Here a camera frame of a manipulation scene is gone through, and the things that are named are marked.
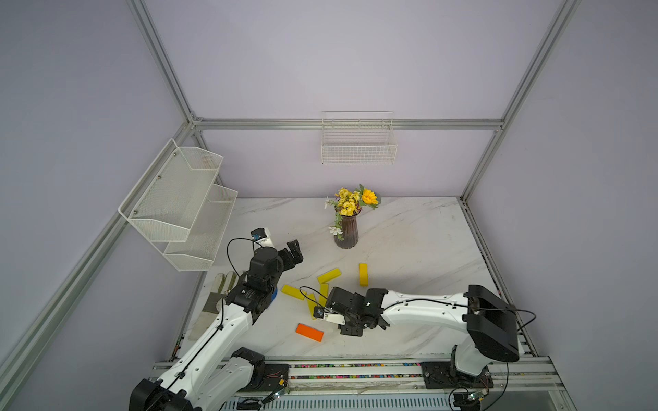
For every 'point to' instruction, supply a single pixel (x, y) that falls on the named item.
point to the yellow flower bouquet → (349, 203)
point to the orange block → (309, 332)
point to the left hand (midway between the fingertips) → (286, 249)
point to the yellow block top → (330, 276)
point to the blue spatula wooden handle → (274, 294)
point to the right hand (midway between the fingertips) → (347, 317)
